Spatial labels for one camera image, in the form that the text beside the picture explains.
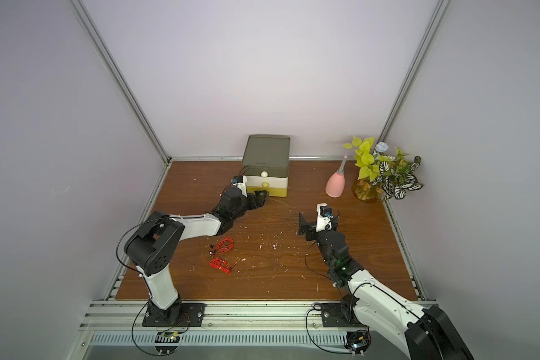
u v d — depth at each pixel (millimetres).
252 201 832
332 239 607
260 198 869
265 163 922
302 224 714
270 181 970
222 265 837
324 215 670
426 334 401
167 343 715
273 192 1005
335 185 1002
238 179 833
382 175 810
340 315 724
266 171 918
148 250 496
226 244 882
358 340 696
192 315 730
